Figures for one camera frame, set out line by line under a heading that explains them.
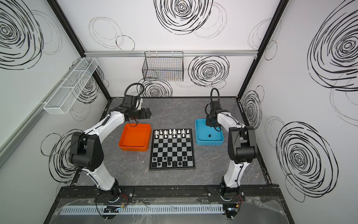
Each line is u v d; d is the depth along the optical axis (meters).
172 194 0.75
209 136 0.96
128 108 0.71
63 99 0.73
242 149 0.50
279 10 0.73
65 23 0.77
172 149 0.89
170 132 0.96
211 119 0.73
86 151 0.47
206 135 0.94
